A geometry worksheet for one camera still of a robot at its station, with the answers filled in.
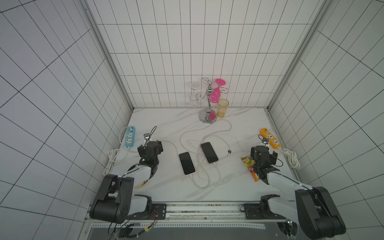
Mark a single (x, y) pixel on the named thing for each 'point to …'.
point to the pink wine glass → (215, 95)
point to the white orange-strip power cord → (292, 156)
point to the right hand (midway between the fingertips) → (260, 147)
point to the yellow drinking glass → (222, 107)
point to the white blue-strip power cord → (113, 155)
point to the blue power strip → (130, 136)
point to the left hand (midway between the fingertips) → (149, 144)
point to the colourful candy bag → (249, 162)
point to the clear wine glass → (194, 99)
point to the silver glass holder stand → (208, 115)
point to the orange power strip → (275, 143)
